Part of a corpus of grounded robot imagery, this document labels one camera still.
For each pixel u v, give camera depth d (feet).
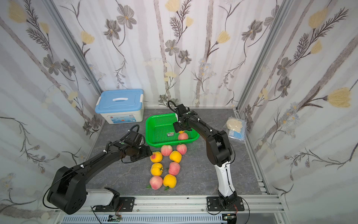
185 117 2.25
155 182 2.47
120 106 3.24
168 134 3.40
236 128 3.41
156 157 2.82
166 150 2.89
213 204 2.41
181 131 2.91
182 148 2.95
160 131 3.42
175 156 2.83
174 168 2.66
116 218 2.30
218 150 1.78
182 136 3.13
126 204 2.41
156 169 2.66
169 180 2.57
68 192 1.35
